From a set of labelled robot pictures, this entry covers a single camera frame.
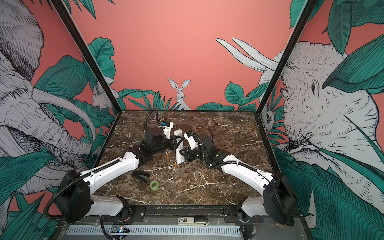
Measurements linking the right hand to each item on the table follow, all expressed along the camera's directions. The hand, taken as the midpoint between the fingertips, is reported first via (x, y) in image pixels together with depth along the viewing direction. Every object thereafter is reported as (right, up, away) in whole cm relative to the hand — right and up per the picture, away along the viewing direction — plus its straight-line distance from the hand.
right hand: (179, 151), depth 76 cm
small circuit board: (-27, -36, -6) cm, 46 cm away
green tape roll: (-15, -21, +8) cm, 27 cm away
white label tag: (+4, -32, -7) cm, 33 cm away
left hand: (+2, +7, +2) cm, 8 cm away
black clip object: (-23, -17, +10) cm, 30 cm away
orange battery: (-10, -7, +20) cm, 23 cm away
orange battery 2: (-4, -12, +15) cm, 19 cm away
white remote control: (0, -2, +1) cm, 2 cm away
